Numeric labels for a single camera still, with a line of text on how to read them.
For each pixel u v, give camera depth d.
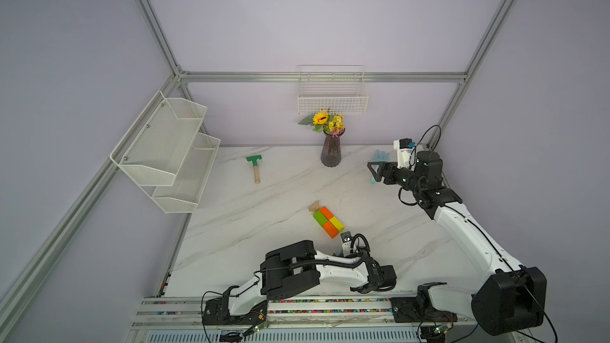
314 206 0.97
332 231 0.91
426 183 0.60
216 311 0.72
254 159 1.13
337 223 0.91
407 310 0.74
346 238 0.73
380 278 0.65
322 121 0.96
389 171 0.69
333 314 0.74
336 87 0.96
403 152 0.70
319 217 0.94
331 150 1.08
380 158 1.13
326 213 0.95
